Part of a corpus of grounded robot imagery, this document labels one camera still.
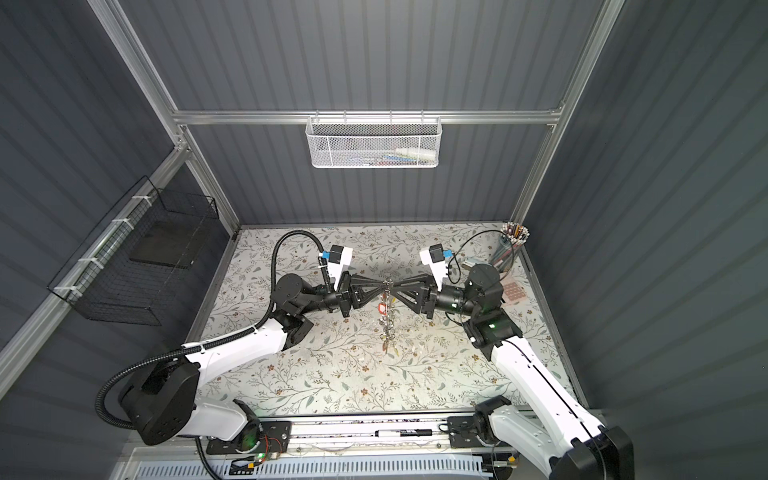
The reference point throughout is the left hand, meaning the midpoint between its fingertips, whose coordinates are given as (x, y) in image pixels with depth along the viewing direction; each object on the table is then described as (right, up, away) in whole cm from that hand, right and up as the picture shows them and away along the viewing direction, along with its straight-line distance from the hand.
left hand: (387, 289), depth 64 cm
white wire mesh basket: (-7, +54, +60) cm, 81 cm away
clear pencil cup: (+39, +13, +30) cm, 51 cm away
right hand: (+2, -1, +1) cm, 3 cm away
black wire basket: (-64, +4, +9) cm, 64 cm away
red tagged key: (-1, -5, +3) cm, 6 cm away
